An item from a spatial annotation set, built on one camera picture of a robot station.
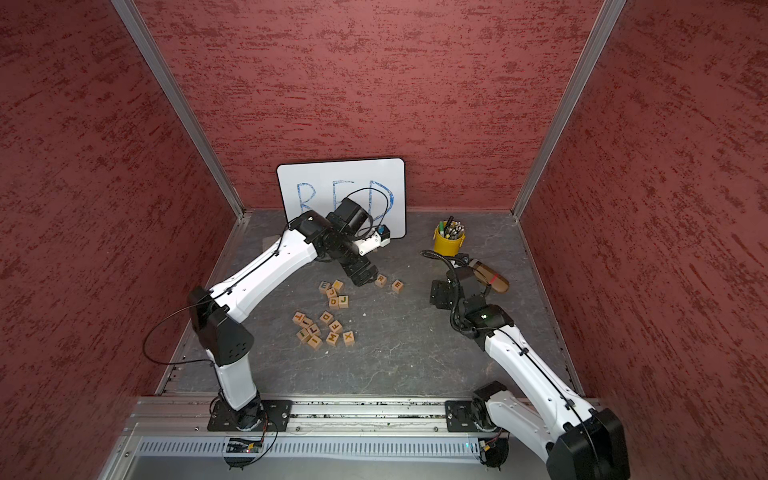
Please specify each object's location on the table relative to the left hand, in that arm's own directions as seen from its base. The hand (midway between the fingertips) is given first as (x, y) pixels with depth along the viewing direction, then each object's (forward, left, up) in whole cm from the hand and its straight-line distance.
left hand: (353, 271), depth 79 cm
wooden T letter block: (-6, +18, -18) cm, 26 cm away
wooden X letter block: (-12, +2, -17) cm, 21 cm away
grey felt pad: (+25, +37, -18) cm, 48 cm away
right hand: (-2, -25, -6) cm, 26 cm away
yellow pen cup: (+19, -29, -8) cm, 36 cm away
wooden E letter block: (+6, -12, -18) cm, 23 cm away
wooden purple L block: (-10, +13, -17) cm, 23 cm away
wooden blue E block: (+5, +12, -17) cm, 21 cm away
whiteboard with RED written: (+30, +14, +5) cm, 33 cm away
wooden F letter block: (-8, +6, -17) cm, 20 cm away
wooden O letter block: (-1, +8, -17) cm, 19 cm away
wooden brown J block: (+3, +9, -18) cm, 20 cm away
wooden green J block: (0, +5, -17) cm, 18 cm away
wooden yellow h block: (+6, +7, -18) cm, 20 cm away
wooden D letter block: (-5, +10, -18) cm, 21 cm away
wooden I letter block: (-13, +12, -18) cm, 25 cm away
